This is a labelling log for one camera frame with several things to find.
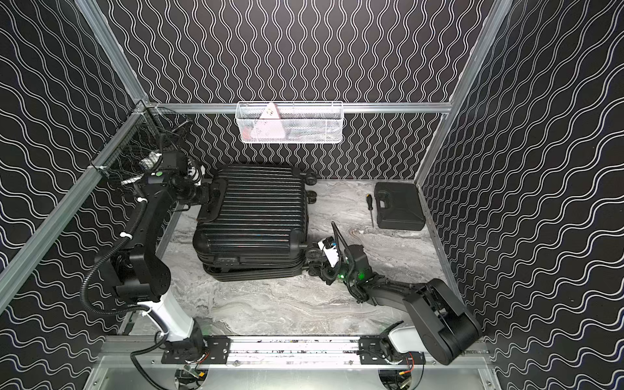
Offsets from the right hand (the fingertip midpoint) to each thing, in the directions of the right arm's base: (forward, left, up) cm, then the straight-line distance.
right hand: (314, 261), depth 86 cm
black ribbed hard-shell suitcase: (+1, +16, +16) cm, 22 cm away
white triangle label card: (+39, +17, +30) cm, 52 cm away
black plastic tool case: (+27, -36, -1) cm, 45 cm away
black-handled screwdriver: (+33, -24, -5) cm, 42 cm away
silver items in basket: (+24, +58, +25) cm, 67 cm away
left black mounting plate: (-27, +29, -6) cm, 40 cm away
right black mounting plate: (-26, -17, -7) cm, 32 cm away
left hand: (+17, +38, +17) cm, 45 cm away
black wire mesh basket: (+36, +68, +23) cm, 80 cm away
